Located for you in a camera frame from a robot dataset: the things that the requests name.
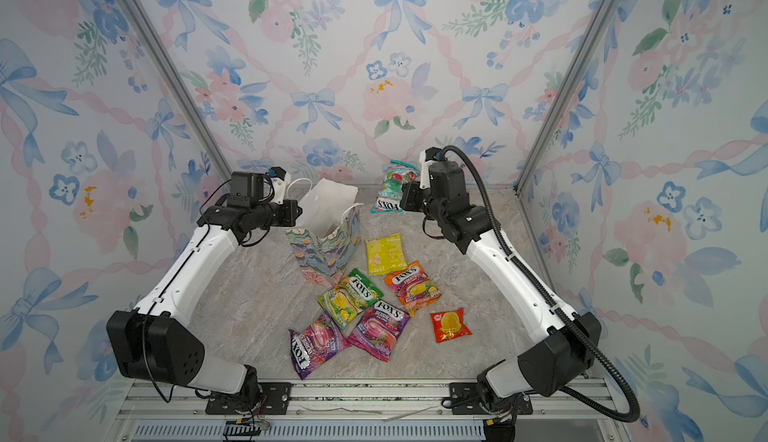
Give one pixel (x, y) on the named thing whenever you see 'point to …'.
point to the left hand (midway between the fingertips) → (301, 206)
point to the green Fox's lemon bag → (350, 298)
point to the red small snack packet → (449, 324)
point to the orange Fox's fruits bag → (413, 287)
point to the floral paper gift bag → (326, 235)
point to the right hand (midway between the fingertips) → (403, 183)
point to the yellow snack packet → (385, 255)
